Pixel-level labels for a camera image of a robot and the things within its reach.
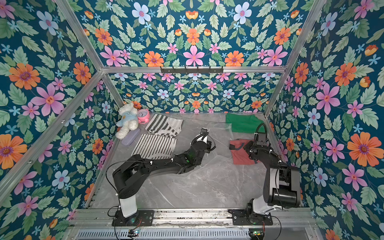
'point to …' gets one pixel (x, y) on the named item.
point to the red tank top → (240, 155)
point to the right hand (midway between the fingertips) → (251, 146)
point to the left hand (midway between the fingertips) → (208, 134)
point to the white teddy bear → (129, 114)
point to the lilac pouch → (130, 136)
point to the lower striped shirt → (153, 147)
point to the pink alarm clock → (143, 116)
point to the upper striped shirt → (164, 126)
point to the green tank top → (245, 123)
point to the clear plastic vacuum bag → (217, 164)
